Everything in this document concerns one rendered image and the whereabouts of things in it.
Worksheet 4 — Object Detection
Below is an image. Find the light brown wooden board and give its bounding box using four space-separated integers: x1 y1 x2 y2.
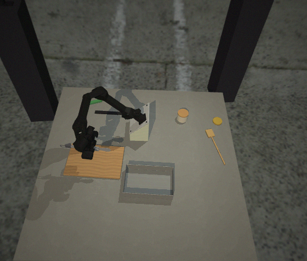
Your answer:
63 145 125 179

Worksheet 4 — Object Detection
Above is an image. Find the cream jar with orange lid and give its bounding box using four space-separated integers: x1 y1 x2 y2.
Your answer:
177 109 189 123

